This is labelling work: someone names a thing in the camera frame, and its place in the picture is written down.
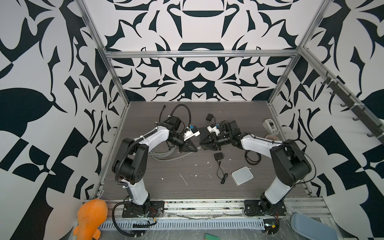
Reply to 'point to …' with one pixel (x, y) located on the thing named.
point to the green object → (209, 237)
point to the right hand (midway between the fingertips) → (202, 145)
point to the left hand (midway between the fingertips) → (196, 148)
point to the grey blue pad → (313, 230)
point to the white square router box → (242, 175)
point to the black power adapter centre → (220, 173)
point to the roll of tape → (272, 137)
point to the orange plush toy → (91, 215)
